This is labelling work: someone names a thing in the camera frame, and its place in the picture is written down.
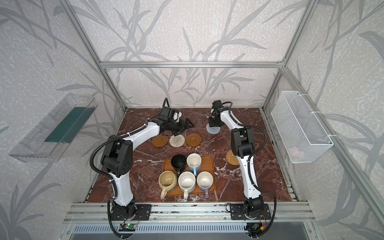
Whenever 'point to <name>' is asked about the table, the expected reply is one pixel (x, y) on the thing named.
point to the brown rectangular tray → (207, 165)
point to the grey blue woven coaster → (212, 130)
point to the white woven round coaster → (177, 141)
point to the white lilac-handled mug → (205, 181)
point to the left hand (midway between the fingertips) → (191, 123)
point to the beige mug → (167, 182)
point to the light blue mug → (194, 160)
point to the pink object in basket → (294, 151)
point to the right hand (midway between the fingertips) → (213, 119)
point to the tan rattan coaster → (232, 158)
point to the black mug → (179, 162)
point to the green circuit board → (127, 227)
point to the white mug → (187, 183)
